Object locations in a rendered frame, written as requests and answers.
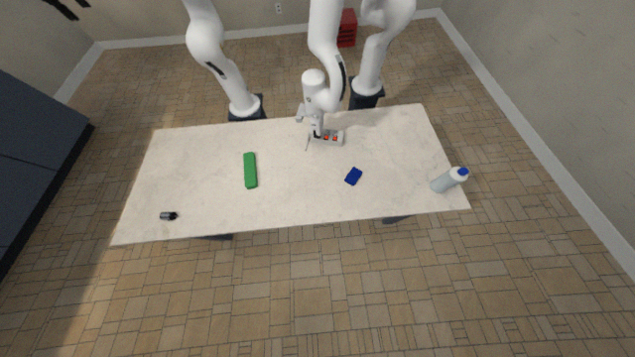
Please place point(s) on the white power strip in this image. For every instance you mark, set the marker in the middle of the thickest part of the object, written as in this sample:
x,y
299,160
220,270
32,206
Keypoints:
x,y
327,137

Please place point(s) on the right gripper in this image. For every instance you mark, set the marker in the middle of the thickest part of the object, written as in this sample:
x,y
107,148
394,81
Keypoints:
x,y
65,10

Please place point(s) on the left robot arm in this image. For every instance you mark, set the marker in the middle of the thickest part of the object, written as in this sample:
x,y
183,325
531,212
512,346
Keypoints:
x,y
391,15

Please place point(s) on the white bottle with blue cap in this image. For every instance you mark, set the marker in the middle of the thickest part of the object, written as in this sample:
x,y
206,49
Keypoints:
x,y
449,179

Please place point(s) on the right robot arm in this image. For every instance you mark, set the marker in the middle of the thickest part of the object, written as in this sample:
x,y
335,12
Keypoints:
x,y
204,39

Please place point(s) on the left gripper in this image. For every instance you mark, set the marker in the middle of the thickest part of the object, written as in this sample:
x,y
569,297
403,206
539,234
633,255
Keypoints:
x,y
316,125

